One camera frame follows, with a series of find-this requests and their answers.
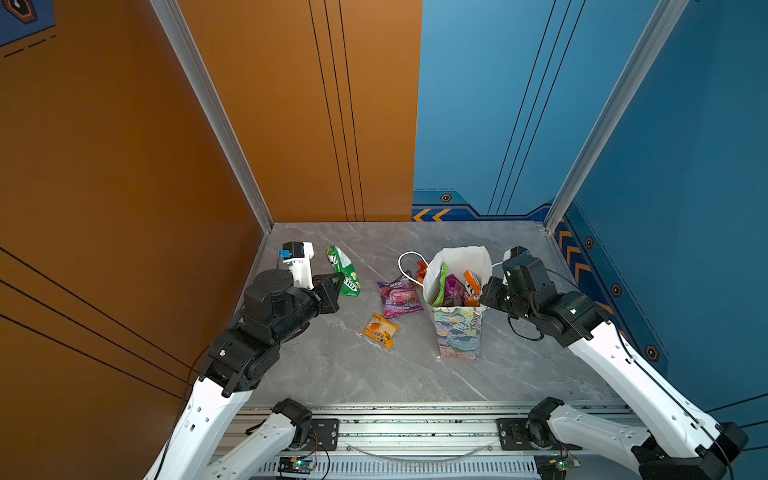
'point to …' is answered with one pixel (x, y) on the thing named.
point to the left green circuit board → (296, 465)
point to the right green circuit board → (554, 466)
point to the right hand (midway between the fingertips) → (477, 288)
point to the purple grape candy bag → (456, 294)
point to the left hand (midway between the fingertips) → (346, 273)
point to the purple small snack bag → (400, 296)
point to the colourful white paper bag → (458, 328)
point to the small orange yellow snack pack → (381, 330)
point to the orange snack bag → (472, 289)
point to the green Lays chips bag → (441, 292)
